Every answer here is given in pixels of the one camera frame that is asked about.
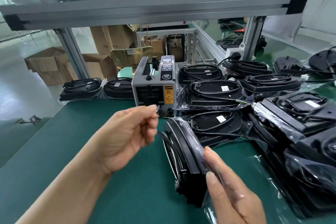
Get person's left forearm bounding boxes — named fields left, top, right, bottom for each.
left=16, top=148, right=113, bottom=224

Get person's left hand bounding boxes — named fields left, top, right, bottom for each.
left=92, top=105, right=160, bottom=176

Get metal floor bracket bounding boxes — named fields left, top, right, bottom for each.
left=16, top=115, right=42, bottom=124

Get grey tape dispenser machine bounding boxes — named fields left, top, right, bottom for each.
left=131, top=55, right=176, bottom=117

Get unbagged black lamps with cables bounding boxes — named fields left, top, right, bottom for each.
left=273, top=48, right=336, bottom=80

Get group of bagged black lamps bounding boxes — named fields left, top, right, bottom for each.
left=177, top=58, right=336, bottom=217

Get white power socket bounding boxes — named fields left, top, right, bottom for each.
left=227, top=50, right=245, bottom=62

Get green round stool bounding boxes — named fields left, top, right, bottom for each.
left=117, top=67, right=138, bottom=78

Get grey metal shelf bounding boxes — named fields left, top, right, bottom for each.
left=2, top=0, right=313, bottom=32

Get bagged black lamp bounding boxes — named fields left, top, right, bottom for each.
left=58, top=77, right=104, bottom=102

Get person's right hand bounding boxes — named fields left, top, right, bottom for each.
left=202, top=146, right=267, bottom=224

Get bundle of black cables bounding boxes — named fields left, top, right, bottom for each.
left=216, top=35, right=245, bottom=51

